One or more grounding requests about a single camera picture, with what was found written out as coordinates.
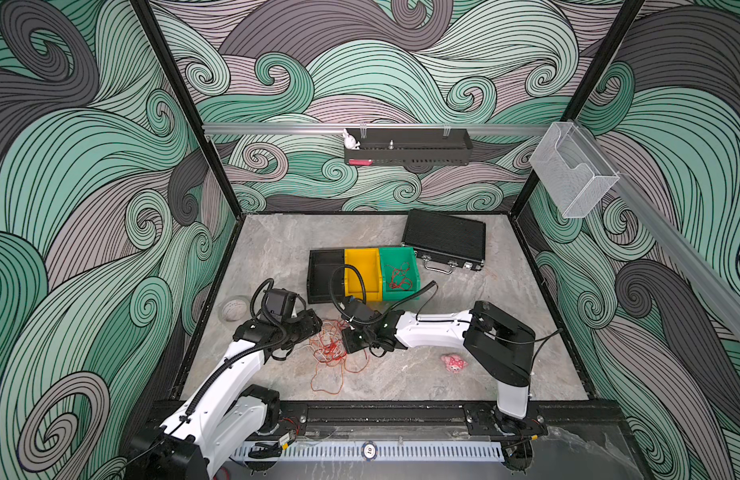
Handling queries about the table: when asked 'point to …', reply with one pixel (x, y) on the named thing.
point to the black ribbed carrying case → (446, 241)
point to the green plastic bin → (395, 256)
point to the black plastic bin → (320, 266)
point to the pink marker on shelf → (360, 162)
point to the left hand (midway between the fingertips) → (315, 323)
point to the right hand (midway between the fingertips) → (342, 341)
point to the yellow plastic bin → (369, 262)
